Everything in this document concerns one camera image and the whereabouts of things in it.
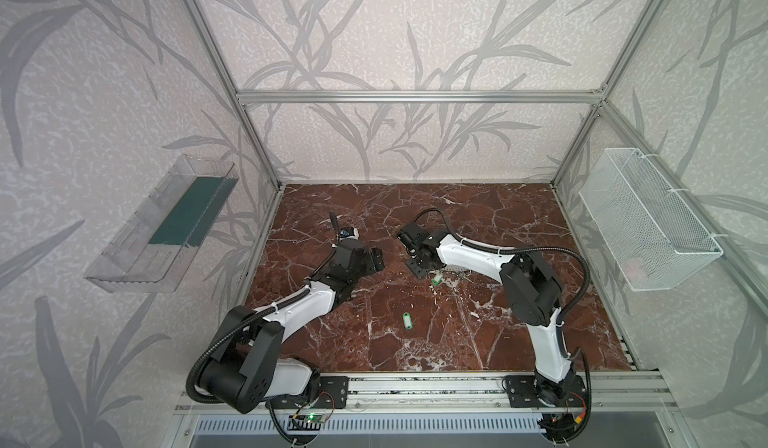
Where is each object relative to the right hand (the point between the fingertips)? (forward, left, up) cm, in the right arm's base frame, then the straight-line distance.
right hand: (422, 254), depth 96 cm
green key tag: (-8, -5, -3) cm, 9 cm away
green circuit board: (-43, +28, -2) cm, 52 cm away
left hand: (-1, +14, +7) cm, 16 cm away
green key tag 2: (-20, +5, -4) cm, 21 cm away
